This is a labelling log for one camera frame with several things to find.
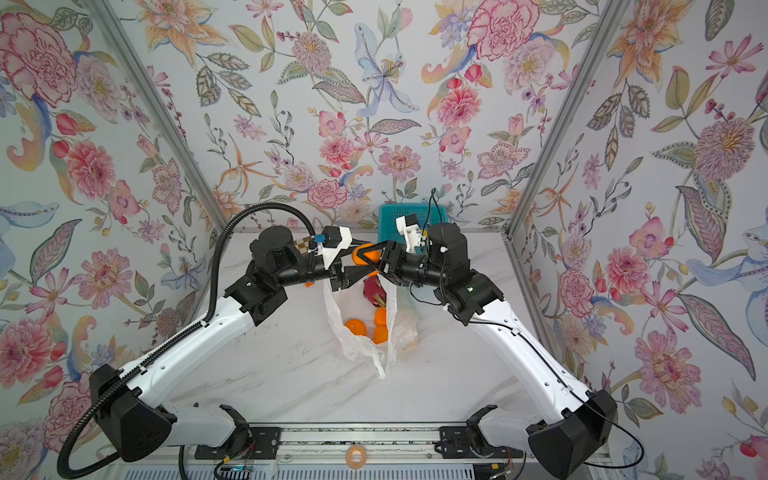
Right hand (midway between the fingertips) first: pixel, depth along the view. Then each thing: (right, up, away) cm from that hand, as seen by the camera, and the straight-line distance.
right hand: (361, 258), depth 64 cm
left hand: (+3, 0, -2) cm, 3 cm away
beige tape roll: (-3, -49, +7) cm, 50 cm away
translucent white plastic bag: (-6, -15, +35) cm, 38 cm away
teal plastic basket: (+22, +18, +57) cm, 64 cm away
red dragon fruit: (+2, -10, +31) cm, 33 cm away
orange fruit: (+4, -18, +29) cm, 34 cm away
